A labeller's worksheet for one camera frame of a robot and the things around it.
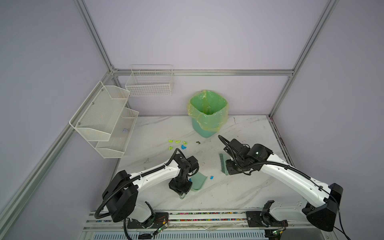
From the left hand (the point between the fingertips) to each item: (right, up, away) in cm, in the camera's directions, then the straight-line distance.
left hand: (179, 195), depth 74 cm
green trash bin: (+12, +32, +35) cm, 49 cm away
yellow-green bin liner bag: (+17, +48, +34) cm, 62 cm away
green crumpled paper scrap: (-6, +25, +30) cm, 39 cm away
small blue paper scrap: (+18, +4, +14) cm, 23 cm away
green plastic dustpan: (+9, +3, +12) cm, 16 cm away
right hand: (+24, +14, -1) cm, 28 cm away
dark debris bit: (+10, +24, +30) cm, 40 cm away
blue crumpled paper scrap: (-1, +21, +27) cm, 34 cm away
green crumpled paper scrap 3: (0, +24, +30) cm, 38 cm away
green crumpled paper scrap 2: (-9, +21, +27) cm, 35 cm away
